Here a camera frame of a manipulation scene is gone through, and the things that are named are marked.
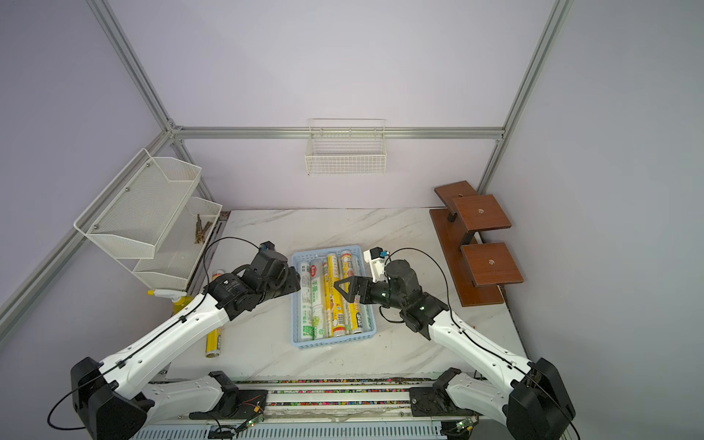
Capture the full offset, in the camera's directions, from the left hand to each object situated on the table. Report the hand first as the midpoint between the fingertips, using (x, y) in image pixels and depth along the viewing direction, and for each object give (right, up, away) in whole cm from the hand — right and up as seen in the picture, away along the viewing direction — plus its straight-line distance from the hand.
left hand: (291, 282), depth 78 cm
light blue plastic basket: (+1, -14, +6) cm, 16 cm away
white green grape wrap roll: (+6, -8, +12) cm, 15 cm away
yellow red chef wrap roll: (+12, -7, +8) cm, 16 cm away
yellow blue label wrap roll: (+19, -11, +5) cm, 22 cm away
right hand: (+16, -2, -3) cm, 16 cm away
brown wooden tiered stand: (+57, +3, +6) cm, 57 cm away
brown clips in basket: (-37, +15, +17) cm, 43 cm away
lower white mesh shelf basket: (-43, +8, +15) cm, 46 cm away
